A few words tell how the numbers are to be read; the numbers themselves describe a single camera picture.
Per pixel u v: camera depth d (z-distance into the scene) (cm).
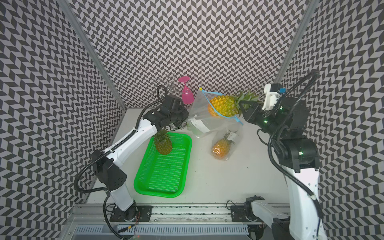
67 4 72
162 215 74
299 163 34
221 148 87
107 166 42
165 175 85
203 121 69
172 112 62
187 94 96
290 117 34
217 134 91
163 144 85
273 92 44
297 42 79
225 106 56
